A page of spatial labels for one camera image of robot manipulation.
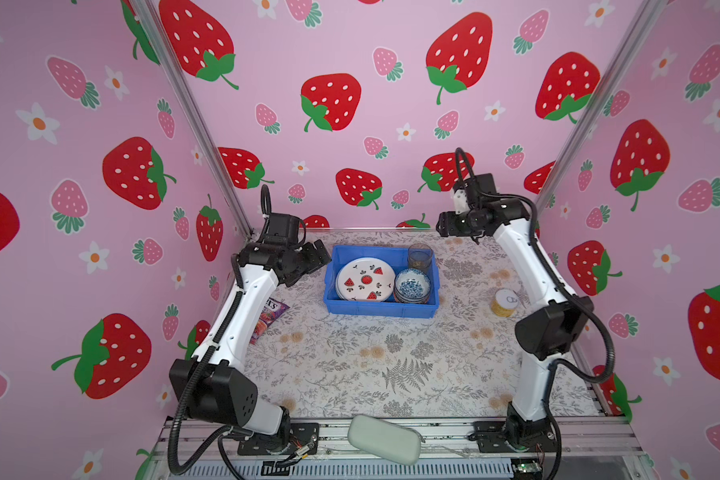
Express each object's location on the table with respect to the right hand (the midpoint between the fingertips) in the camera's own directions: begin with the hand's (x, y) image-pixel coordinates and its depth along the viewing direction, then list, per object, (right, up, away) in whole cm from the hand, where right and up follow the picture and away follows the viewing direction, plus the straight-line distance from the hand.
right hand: (448, 223), depth 85 cm
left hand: (-37, -11, -6) cm, 39 cm away
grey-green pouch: (-19, -55, -14) cm, 59 cm away
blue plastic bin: (-13, -10, +22) cm, 27 cm away
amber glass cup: (-6, -9, +16) cm, 19 cm away
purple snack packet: (-55, -27, +10) cm, 62 cm away
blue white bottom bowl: (-9, -19, +10) cm, 23 cm away
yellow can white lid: (+20, -24, +7) cm, 32 cm away
